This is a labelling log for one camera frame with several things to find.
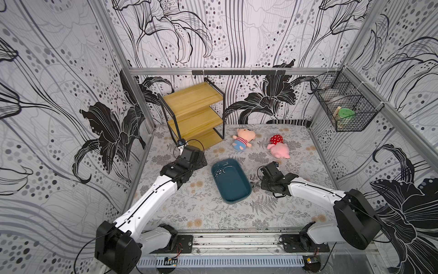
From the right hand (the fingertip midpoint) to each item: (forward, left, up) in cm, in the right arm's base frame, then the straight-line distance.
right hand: (265, 182), depth 91 cm
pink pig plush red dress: (+20, -10, +4) cm, 22 cm away
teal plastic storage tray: (+1, +19, +1) cm, 19 cm away
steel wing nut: (+3, +6, 0) cm, 7 cm away
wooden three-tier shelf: (+20, +35, +32) cm, 51 cm away
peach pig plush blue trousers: (+25, +12, +7) cm, 28 cm away
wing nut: (-1, +7, 0) cm, 7 cm away
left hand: (+3, +35, +16) cm, 39 cm away
